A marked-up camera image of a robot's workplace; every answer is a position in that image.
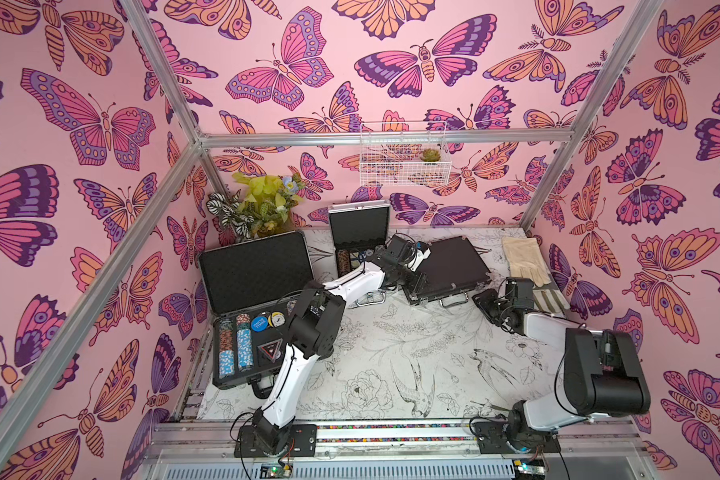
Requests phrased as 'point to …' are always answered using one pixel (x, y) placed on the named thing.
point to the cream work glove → (527, 261)
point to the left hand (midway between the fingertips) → (428, 281)
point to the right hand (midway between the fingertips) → (478, 297)
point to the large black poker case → (251, 287)
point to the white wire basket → (404, 165)
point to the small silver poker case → (356, 228)
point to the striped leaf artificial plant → (219, 205)
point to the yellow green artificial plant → (268, 202)
